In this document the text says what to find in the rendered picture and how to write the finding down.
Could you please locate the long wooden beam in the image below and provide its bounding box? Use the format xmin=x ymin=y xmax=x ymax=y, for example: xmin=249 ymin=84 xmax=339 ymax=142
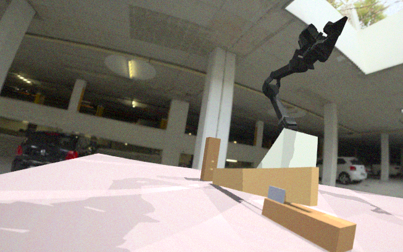
xmin=212 ymin=167 xmax=319 ymax=206

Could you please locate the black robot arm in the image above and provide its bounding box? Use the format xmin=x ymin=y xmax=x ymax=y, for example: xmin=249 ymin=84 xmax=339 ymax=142
xmin=262 ymin=23 xmax=323 ymax=134

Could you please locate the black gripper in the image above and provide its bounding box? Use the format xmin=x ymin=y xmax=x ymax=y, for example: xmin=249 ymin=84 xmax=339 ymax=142
xmin=309 ymin=16 xmax=348 ymax=62

